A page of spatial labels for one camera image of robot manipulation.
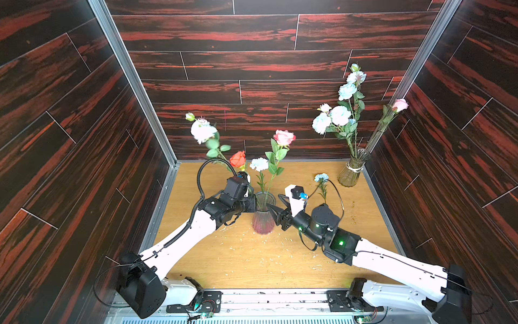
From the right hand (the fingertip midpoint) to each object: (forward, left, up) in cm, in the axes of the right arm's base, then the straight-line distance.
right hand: (277, 197), depth 68 cm
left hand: (+5, +8, -10) cm, 13 cm away
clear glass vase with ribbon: (+31, -39, -24) cm, 56 cm away
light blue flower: (+13, +6, +3) cm, 15 cm away
